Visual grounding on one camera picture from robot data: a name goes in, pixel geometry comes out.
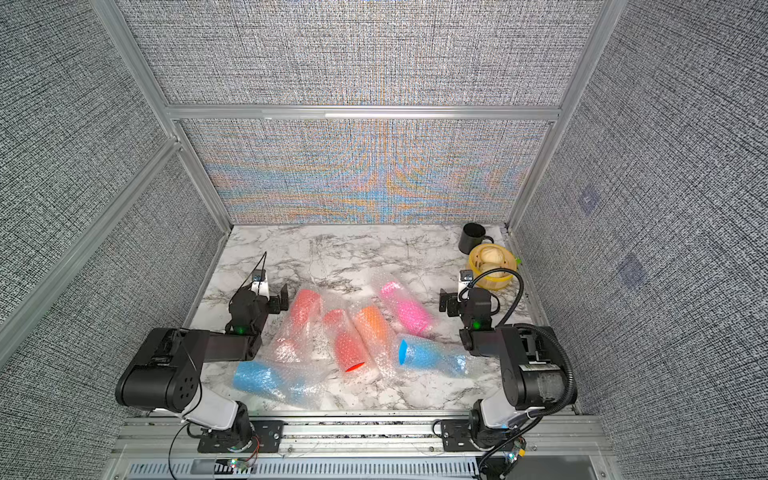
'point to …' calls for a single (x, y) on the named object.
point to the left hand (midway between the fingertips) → (273, 281)
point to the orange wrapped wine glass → (379, 340)
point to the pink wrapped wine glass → (406, 309)
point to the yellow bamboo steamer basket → (494, 280)
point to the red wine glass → (350, 350)
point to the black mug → (472, 234)
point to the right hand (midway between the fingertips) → (459, 280)
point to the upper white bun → (491, 254)
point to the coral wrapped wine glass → (301, 345)
